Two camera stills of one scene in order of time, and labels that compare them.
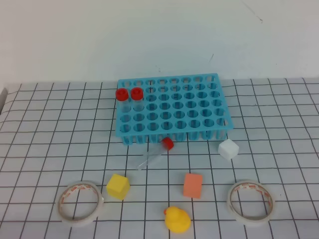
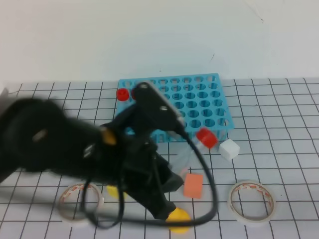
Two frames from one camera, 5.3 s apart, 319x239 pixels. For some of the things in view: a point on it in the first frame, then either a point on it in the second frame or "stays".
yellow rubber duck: (176, 220) stays
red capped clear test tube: (167, 144) → (205, 138)
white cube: (228, 149) stays
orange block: (192, 185) stays
